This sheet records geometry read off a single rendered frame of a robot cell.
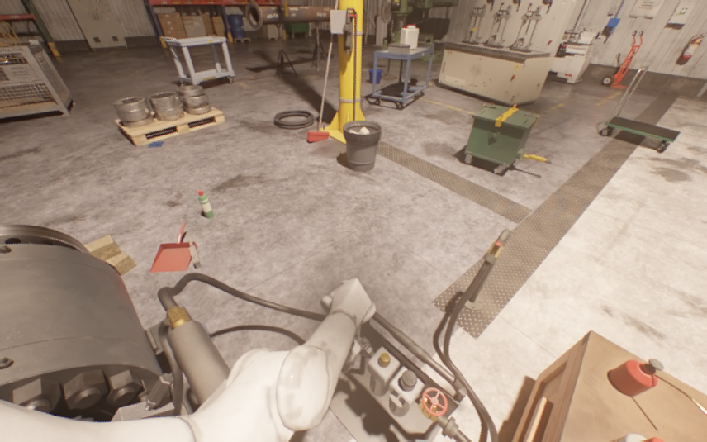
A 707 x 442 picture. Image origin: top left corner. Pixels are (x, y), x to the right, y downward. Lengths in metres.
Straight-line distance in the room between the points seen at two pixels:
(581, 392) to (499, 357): 0.56
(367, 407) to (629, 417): 0.89
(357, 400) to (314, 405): 1.07
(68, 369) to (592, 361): 1.44
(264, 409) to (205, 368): 0.37
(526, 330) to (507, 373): 0.30
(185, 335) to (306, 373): 0.45
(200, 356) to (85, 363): 0.25
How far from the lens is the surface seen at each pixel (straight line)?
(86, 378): 0.84
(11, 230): 1.42
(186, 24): 15.32
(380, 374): 0.98
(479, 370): 1.60
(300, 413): 0.34
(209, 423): 0.29
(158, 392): 0.58
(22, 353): 0.87
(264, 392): 0.32
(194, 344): 0.72
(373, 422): 1.41
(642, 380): 1.21
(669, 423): 1.31
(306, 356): 0.34
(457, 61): 6.40
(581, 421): 1.14
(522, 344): 1.78
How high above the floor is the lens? 1.38
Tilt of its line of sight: 39 degrees down
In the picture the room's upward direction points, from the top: 1 degrees clockwise
